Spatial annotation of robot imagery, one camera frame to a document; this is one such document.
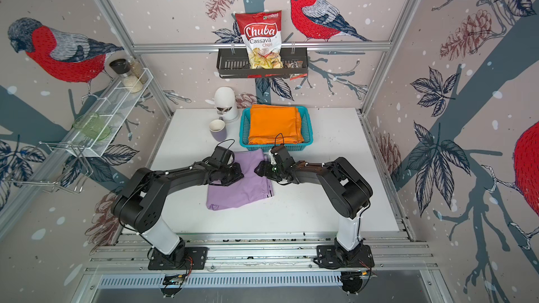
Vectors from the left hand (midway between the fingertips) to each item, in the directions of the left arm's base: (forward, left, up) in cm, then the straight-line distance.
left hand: (248, 171), depth 93 cm
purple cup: (+20, +17, +6) cm, 27 cm away
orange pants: (+25, -12, +4) cm, 28 cm away
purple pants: (-7, -1, -2) cm, 7 cm away
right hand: (0, -5, 0) cm, 5 cm away
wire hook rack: (-12, +56, +20) cm, 61 cm away
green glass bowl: (0, +49, +32) cm, 59 cm away
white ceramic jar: (+41, +17, +5) cm, 44 cm away
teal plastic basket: (+29, -27, +6) cm, 40 cm away
